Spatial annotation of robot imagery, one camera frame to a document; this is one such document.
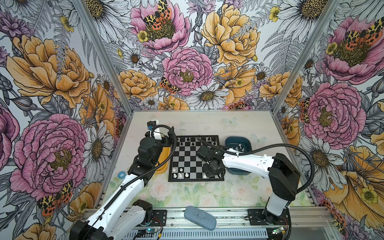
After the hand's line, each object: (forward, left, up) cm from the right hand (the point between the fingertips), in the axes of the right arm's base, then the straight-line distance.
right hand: (213, 177), depth 82 cm
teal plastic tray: (+24, -22, -5) cm, 33 cm away
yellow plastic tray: (+5, +28, +1) cm, 29 cm away
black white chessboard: (+8, +15, -3) cm, 18 cm away
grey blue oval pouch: (-19, +6, -2) cm, 20 cm away
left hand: (+16, +24, +20) cm, 35 cm away
